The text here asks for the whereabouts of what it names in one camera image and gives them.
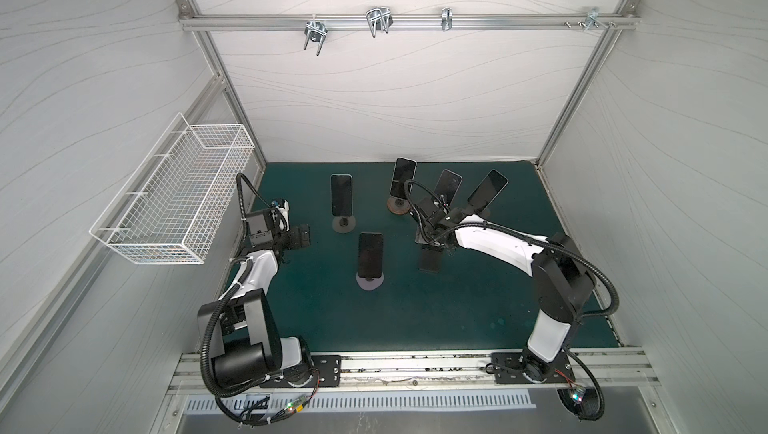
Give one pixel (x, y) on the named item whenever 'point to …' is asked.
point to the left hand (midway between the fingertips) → (296, 224)
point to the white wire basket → (174, 202)
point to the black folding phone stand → (430, 260)
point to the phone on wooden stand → (404, 170)
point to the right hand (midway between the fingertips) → (434, 226)
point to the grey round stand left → (343, 224)
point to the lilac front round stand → (369, 285)
